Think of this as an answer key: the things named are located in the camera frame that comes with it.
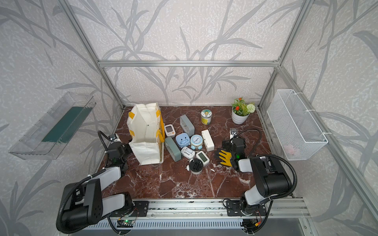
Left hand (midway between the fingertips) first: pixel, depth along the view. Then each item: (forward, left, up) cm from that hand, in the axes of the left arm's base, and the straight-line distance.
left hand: (124, 141), depth 89 cm
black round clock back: (-14, -44, -4) cm, 46 cm away
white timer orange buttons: (+12, -25, -6) cm, 29 cm away
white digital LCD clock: (-8, -48, -6) cm, 49 cm away
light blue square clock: (+5, -35, -5) cm, 36 cm away
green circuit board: (-40, -10, -10) cm, 42 cm away
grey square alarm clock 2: (-5, -31, -3) cm, 31 cm away
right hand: (+5, -68, -2) cm, 68 cm away
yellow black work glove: (-7, -61, -6) cm, 61 cm away
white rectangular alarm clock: (+1, -52, -2) cm, 52 cm away
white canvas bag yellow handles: (+13, -8, -9) cm, 18 cm away
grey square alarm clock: (+12, -38, +1) cm, 40 cm away
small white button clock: (-5, -39, -6) cm, 39 cm away
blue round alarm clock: (+3, -44, -5) cm, 44 cm away
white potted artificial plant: (+21, -75, +6) cm, 78 cm away
